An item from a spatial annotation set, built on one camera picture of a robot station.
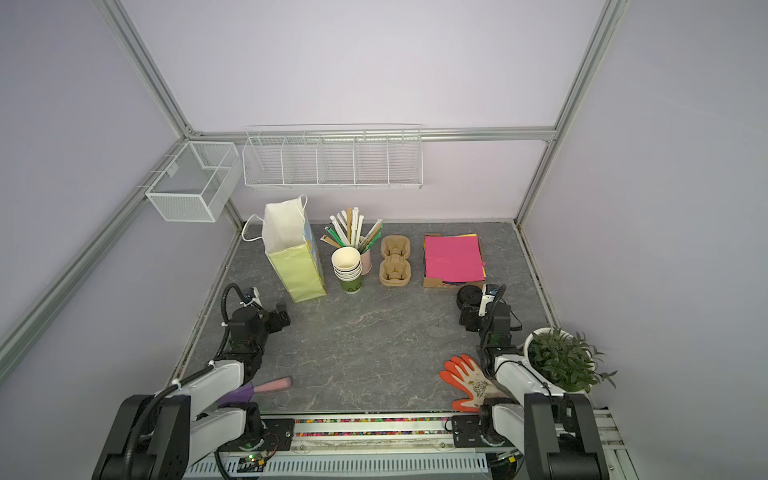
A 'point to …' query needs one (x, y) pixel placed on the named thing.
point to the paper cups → (347, 267)
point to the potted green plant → (565, 359)
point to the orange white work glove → (474, 380)
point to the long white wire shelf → (333, 156)
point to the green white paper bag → (292, 248)
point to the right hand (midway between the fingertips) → (482, 306)
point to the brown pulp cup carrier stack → (396, 268)
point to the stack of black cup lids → (468, 297)
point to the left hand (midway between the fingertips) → (271, 308)
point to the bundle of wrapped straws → (346, 230)
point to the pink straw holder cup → (366, 261)
